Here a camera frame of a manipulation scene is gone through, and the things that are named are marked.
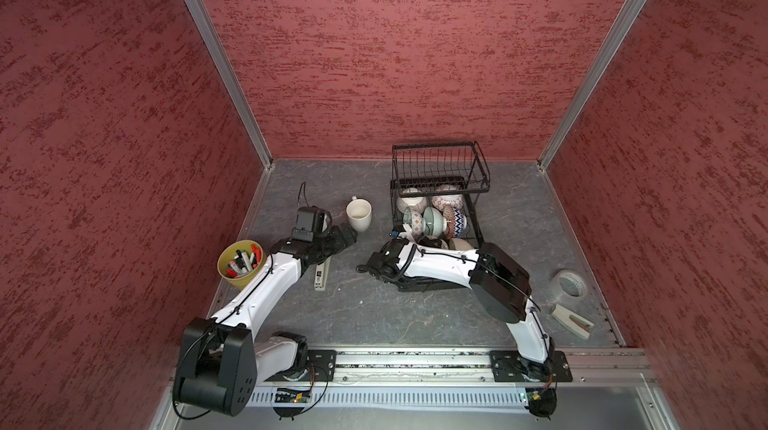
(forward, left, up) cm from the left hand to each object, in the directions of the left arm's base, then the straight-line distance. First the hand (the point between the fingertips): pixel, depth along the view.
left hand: (346, 245), depth 86 cm
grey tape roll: (-7, -68, -10) cm, 69 cm away
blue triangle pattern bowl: (+19, -35, -3) cm, 40 cm away
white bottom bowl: (0, -32, +2) cm, 32 cm away
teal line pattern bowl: (+8, -26, +1) cm, 27 cm away
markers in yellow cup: (-7, +29, 0) cm, 29 cm away
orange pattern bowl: (+8, -34, +1) cm, 35 cm away
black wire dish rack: (+37, -32, -5) cm, 49 cm away
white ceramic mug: (+15, -2, -4) cm, 15 cm away
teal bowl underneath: (+14, -18, -4) cm, 23 cm away
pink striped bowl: (+19, -17, -4) cm, 26 cm away
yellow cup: (-5, +32, +3) cm, 32 cm away
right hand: (-1, -27, +1) cm, 27 cm away
